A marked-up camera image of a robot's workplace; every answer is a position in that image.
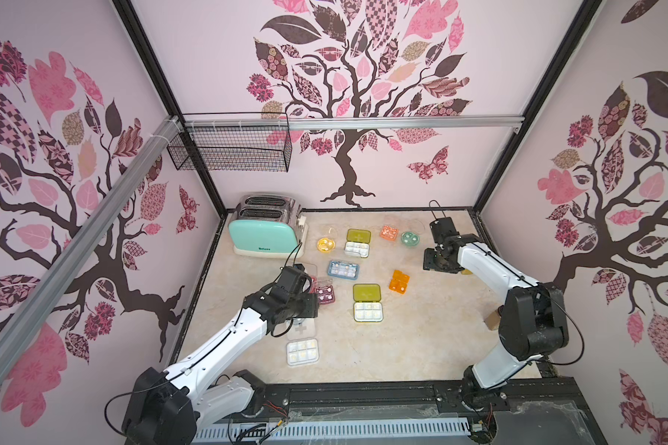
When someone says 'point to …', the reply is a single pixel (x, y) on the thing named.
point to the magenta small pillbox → (326, 295)
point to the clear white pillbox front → (302, 349)
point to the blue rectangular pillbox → (343, 270)
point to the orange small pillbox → (399, 282)
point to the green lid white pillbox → (367, 304)
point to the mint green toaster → (268, 225)
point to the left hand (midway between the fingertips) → (312, 309)
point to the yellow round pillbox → (326, 245)
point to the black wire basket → (234, 149)
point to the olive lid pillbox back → (357, 243)
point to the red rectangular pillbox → (314, 284)
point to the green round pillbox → (409, 239)
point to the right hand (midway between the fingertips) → (437, 261)
